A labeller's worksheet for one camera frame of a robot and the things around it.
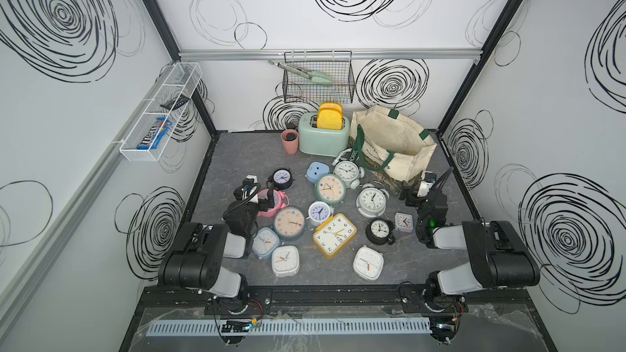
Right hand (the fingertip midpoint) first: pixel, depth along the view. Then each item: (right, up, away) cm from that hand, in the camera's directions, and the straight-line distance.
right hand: (420, 183), depth 90 cm
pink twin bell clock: (-53, -7, +3) cm, 54 cm away
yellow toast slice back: (-33, +31, +10) cm, 46 cm away
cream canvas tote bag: (-6, +14, +15) cm, 22 cm away
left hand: (-60, 0, -2) cm, 60 cm away
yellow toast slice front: (-34, +25, +9) cm, 43 cm away
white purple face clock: (-38, -11, 0) cm, 40 cm away
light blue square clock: (-57, -19, -8) cm, 60 cm away
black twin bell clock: (-17, -16, -6) cm, 24 cm away
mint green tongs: (-39, +41, +1) cm, 57 cm away
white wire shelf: (-91, +40, +3) cm, 99 cm away
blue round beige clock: (-49, -14, -3) cm, 51 cm away
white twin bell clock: (-25, +3, +11) cm, 28 cm away
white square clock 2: (-22, -25, -12) cm, 35 cm away
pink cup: (-51, +18, +15) cm, 56 cm away
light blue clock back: (-40, +4, +11) cm, 42 cm away
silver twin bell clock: (-18, -7, +1) cm, 20 cm away
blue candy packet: (-87, +18, -19) cm, 91 cm away
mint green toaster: (-38, +16, +15) cm, 44 cm away
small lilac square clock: (-7, -14, -2) cm, 16 cm away
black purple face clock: (-54, +1, +9) cm, 54 cm away
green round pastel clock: (-34, -2, +4) cm, 34 cm away
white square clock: (-49, -24, -11) cm, 56 cm away
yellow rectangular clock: (-33, -17, -6) cm, 38 cm away
